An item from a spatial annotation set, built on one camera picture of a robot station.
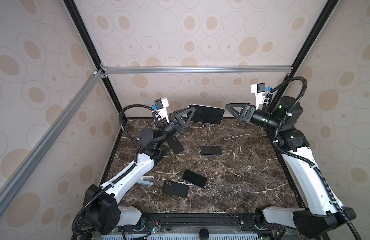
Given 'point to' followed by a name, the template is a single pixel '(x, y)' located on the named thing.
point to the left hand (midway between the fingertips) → (198, 113)
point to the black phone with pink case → (194, 178)
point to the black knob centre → (204, 233)
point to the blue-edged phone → (211, 150)
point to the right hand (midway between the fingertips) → (228, 108)
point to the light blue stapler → (148, 180)
